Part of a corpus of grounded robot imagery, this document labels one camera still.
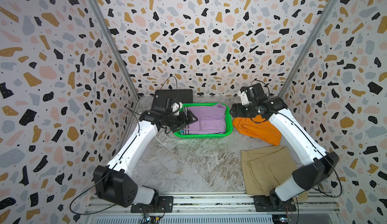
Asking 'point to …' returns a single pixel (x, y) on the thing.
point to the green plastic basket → (229, 122)
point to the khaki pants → (265, 169)
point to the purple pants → (211, 119)
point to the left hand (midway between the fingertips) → (192, 120)
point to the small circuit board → (150, 219)
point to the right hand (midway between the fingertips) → (234, 110)
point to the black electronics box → (183, 96)
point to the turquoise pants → (181, 131)
